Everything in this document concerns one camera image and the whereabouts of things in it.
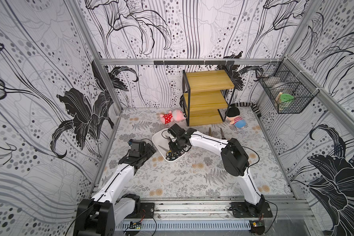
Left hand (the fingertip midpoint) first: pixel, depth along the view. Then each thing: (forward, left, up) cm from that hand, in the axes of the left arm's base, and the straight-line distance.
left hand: (152, 153), depth 87 cm
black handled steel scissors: (+16, -46, -6) cm, 49 cm away
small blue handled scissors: (-1, -11, -4) cm, 11 cm away
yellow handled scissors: (+2, -10, -3) cm, 10 cm away
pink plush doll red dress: (+31, -13, 0) cm, 34 cm away
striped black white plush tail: (+48, -71, -3) cm, 86 cm away
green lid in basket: (+23, -74, +28) cm, 82 cm away
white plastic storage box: (+13, -3, -6) cm, 15 cm away
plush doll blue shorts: (+32, -55, 0) cm, 63 cm away
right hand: (+6, -12, -3) cm, 14 cm away
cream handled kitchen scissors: (+20, -38, -6) cm, 43 cm away
